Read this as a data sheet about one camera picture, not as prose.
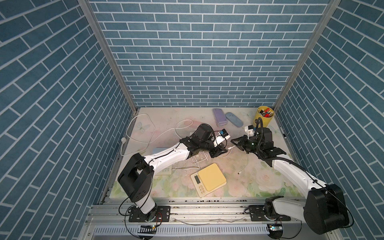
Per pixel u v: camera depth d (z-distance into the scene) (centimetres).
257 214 74
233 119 112
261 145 65
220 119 111
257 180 85
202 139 64
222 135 69
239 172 87
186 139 63
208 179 83
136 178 44
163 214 73
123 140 104
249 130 79
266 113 104
